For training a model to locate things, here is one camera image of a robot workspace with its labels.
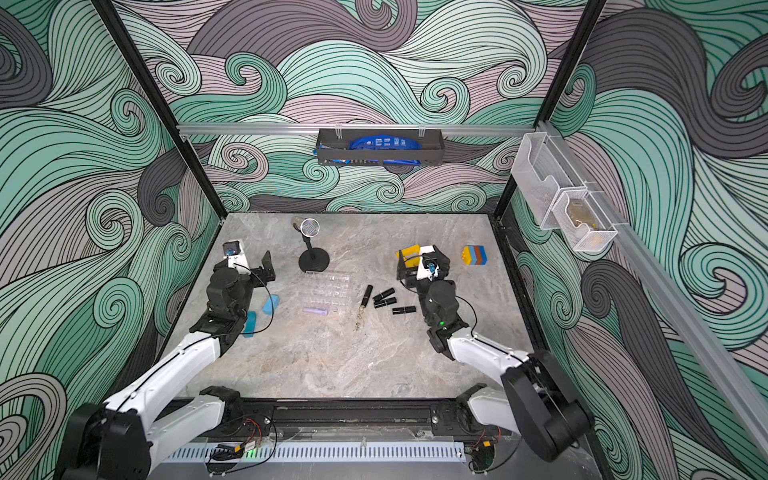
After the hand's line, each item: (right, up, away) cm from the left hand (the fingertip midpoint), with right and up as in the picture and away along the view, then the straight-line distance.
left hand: (251, 250), depth 80 cm
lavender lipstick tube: (+16, -20, +13) cm, 28 cm away
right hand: (+47, 0, 0) cm, 47 cm away
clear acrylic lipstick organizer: (+18, -14, +15) cm, 27 cm away
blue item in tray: (+38, +34, +13) cm, 52 cm away
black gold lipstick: (+31, -15, +16) cm, 38 cm away
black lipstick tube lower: (+43, -20, +13) cm, 49 cm away
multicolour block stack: (+69, -3, +24) cm, 73 cm away
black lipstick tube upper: (+37, -15, +16) cm, 43 cm away
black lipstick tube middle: (+37, -17, +15) cm, 44 cm away
